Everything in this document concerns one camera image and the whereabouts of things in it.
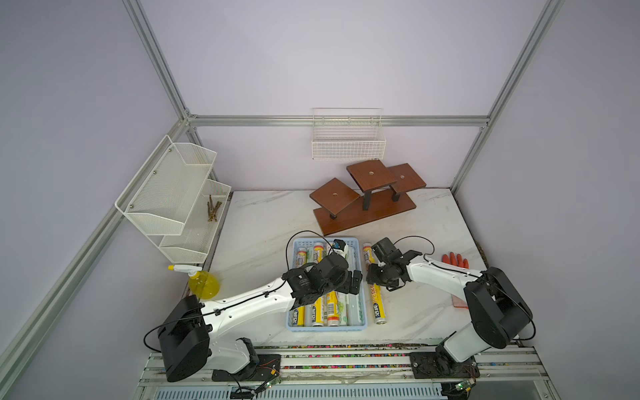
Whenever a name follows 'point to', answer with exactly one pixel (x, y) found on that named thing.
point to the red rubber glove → (457, 261)
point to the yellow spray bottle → (202, 283)
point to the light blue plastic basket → (307, 243)
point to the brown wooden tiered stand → (342, 208)
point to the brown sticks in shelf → (212, 211)
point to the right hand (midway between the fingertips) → (375, 281)
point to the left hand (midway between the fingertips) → (348, 276)
